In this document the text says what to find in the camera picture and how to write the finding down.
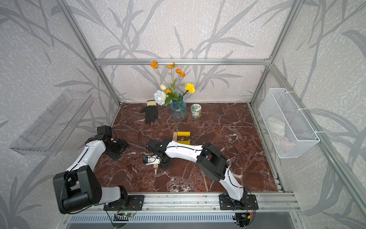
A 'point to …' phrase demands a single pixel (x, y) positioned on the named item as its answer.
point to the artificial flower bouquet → (164, 96)
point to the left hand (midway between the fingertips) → (126, 147)
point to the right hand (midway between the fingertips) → (163, 160)
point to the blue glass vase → (178, 109)
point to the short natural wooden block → (175, 136)
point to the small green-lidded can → (196, 109)
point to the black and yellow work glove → (151, 111)
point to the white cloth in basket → (277, 128)
